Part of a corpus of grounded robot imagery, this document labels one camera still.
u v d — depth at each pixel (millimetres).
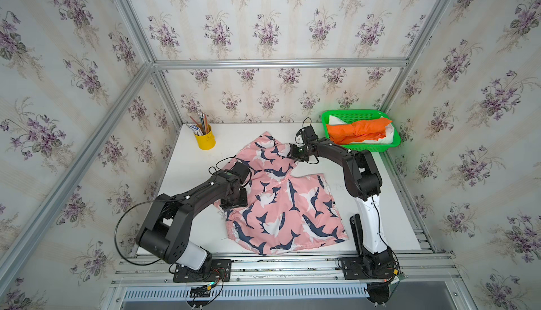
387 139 1041
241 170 761
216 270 721
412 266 750
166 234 429
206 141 1049
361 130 1043
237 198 743
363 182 596
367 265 659
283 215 856
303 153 910
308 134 866
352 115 1218
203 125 1031
